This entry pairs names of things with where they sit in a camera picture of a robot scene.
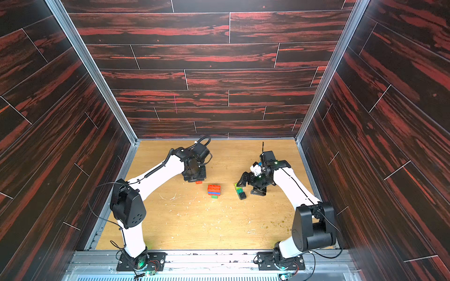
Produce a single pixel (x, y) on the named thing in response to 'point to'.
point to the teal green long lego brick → (239, 189)
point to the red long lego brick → (214, 194)
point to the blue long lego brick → (212, 192)
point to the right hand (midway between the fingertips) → (248, 187)
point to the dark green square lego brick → (214, 196)
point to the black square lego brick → (239, 191)
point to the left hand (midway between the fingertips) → (203, 179)
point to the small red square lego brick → (198, 182)
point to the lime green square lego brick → (236, 187)
